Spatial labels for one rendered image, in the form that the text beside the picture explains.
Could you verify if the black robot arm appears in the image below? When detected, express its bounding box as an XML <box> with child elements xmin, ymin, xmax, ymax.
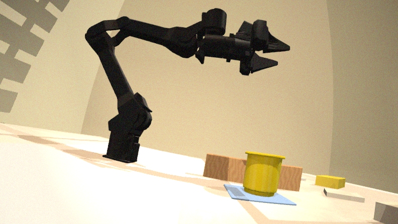
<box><xmin>85</xmin><ymin>8</ymin><xmax>227</xmax><ymax>163</ymax></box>

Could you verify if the yellow cup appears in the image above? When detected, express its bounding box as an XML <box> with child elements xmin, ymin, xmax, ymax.
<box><xmin>243</xmin><ymin>151</ymin><xmax>285</xmax><ymax>197</ymax></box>

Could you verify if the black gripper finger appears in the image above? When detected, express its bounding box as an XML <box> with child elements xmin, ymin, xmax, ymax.
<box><xmin>251</xmin><ymin>53</ymin><xmax>278</xmax><ymax>74</ymax></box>
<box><xmin>262</xmin><ymin>27</ymin><xmax>290</xmax><ymax>53</ymax></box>

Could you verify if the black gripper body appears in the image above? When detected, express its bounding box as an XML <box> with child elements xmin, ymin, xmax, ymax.
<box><xmin>223</xmin><ymin>20</ymin><xmax>267</xmax><ymax>76</ymax></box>

